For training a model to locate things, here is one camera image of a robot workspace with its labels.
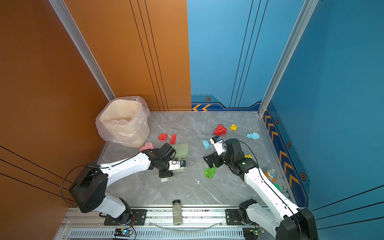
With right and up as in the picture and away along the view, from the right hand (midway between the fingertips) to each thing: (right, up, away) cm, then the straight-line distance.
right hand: (210, 153), depth 80 cm
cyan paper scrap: (-1, +2, +19) cm, 19 cm away
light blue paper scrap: (+34, +8, +25) cm, 43 cm away
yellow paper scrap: (+20, +14, +29) cm, 38 cm away
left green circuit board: (-43, -36, -9) cm, 56 cm away
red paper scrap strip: (-24, +6, +25) cm, 35 cm away
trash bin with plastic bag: (-47, +18, +2) cm, 51 cm away
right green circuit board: (+19, -36, -9) cm, 42 cm away
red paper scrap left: (-31, +7, +25) cm, 41 cm away
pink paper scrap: (-40, +2, +19) cm, 44 cm away
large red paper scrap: (+10, +12, +25) cm, 29 cm away
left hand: (-22, -9, +7) cm, 25 cm away
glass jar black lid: (-16, -27, -9) cm, 33 cm away
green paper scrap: (+1, -12, +7) cm, 14 cm away
